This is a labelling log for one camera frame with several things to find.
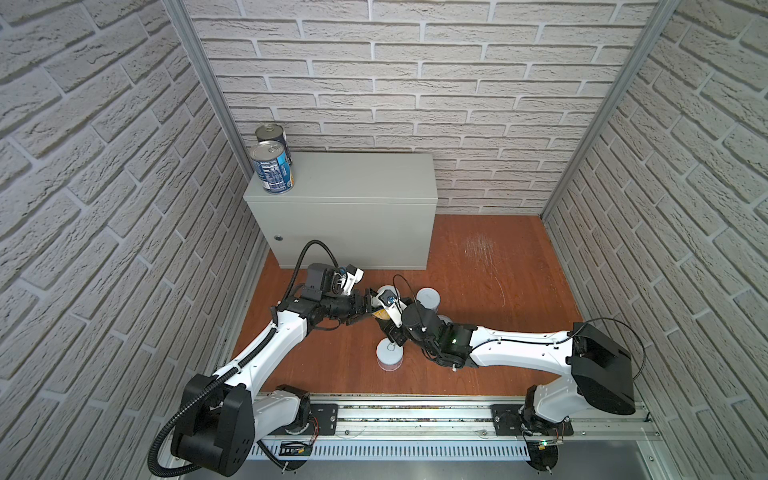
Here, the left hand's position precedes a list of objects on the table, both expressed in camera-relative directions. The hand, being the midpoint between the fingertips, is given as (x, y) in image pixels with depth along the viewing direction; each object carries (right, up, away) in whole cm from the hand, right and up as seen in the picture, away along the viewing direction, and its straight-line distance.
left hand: (380, 305), depth 77 cm
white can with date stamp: (+19, -7, +10) cm, 23 cm away
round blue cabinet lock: (-33, +18, +13) cm, 39 cm away
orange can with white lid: (+1, 0, -10) cm, 10 cm away
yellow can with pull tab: (+1, +1, +16) cm, 16 cm away
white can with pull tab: (+2, -14, +2) cm, 14 cm away
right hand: (+2, -1, +1) cm, 2 cm away
